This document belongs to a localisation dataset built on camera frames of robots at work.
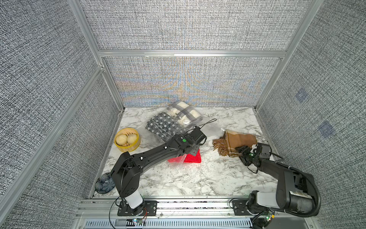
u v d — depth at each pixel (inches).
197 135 24.3
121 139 37.2
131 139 37.3
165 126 39.5
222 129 38.2
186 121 40.7
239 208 28.7
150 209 28.8
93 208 29.7
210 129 40.7
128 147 36.3
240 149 33.1
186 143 22.2
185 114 42.1
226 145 36.5
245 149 32.5
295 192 17.1
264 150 28.1
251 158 31.1
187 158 31.5
